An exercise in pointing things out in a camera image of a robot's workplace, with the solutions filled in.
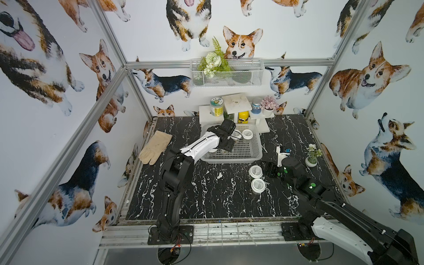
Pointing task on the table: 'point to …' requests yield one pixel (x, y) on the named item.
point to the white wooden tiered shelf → (236, 105)
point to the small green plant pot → (229, 116)
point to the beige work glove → (155, 146)
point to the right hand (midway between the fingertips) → (269, 158)
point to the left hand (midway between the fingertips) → (224, 140)
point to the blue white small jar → (256, 109)
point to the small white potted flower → (312, 159)
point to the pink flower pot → (268, 105)
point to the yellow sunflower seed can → (216, 106)
